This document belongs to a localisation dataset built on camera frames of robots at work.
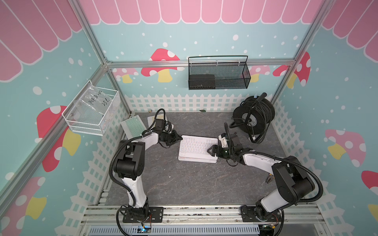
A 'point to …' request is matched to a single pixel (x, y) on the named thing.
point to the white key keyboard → (192, 147)
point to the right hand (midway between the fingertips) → (211, 151)
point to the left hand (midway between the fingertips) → (182, 140)
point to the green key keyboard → (133, 127)
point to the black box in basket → (202, 81)
